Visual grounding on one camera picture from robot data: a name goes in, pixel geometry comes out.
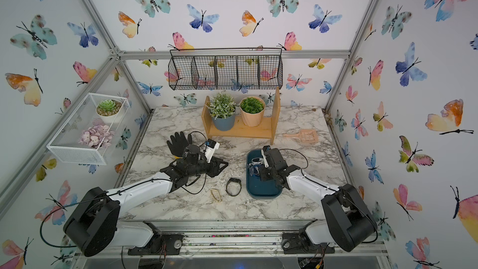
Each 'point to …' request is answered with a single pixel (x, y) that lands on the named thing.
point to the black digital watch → (236, 180)
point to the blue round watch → (254, 167)
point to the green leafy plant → (222, 105)
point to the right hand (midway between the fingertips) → (263, 168)
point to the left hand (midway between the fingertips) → (227, 161)
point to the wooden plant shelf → (266, 130)
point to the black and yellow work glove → (178, 144)
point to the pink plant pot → (252, 119)
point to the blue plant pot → (224, 124)
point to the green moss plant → (252, 105)
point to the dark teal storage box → (256, 188)
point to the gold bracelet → (216, 195)
